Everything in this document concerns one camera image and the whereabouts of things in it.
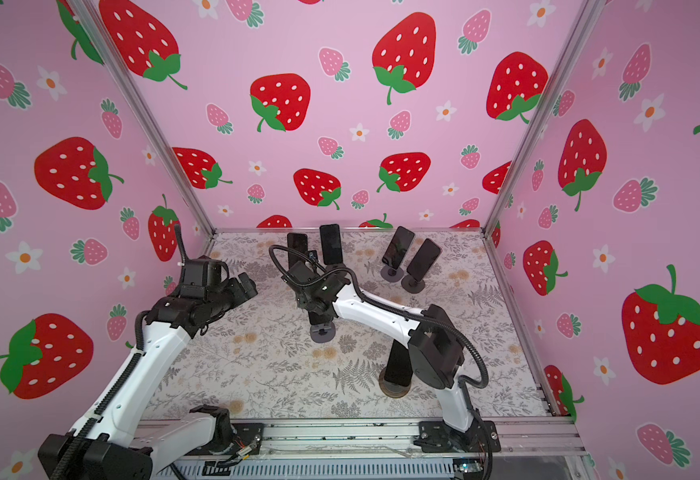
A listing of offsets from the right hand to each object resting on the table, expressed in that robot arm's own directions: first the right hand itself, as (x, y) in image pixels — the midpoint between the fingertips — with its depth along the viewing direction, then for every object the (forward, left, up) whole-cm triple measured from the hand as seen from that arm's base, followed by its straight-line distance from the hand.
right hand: (310, 289), depth 85 cm
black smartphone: (+23, -25, -4) cm, 34 cm away
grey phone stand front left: (-7, -3, -13) cm, 15 cm away
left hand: (-6, +16, +6) cm, 18 cm away
